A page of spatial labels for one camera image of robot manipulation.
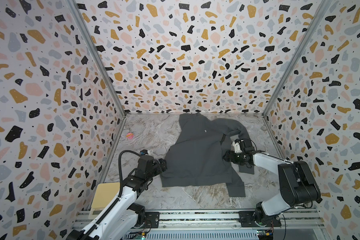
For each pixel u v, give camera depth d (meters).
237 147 0.87
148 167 0.62
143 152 0.75
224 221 0.76
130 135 1.03
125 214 0.60
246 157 0.70
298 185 0.46
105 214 0.45
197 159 0.95
